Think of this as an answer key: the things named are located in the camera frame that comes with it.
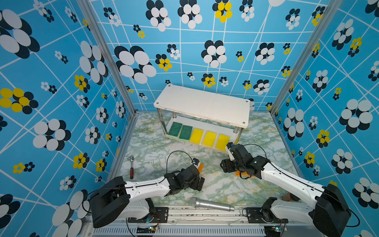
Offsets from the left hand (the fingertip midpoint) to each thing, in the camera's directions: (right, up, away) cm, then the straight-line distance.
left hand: (199, 177), depth 83 cm
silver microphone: (-1, -9, -9) cm, 13 cm away
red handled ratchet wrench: (-41, +4, +6) cm, 42 cm away
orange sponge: (+1, +4, +7) cm, 8 cm away
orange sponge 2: (+18, +7, -12) cm, 23 cm away
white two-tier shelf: (0, +34, -10) cm, 35 cm away
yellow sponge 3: (+16, +20, +12) cm, 28 cm away
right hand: (+15, +8, 0) cm, 17 cm away
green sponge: (-16, +27, +16) cm, 36 cm away
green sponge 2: (-9, +25, +16) cm, 31 cm away
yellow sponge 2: (+8, +21, +13) cm, 26 cm away
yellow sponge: (-1, +23, +15) cm, 27 cm away
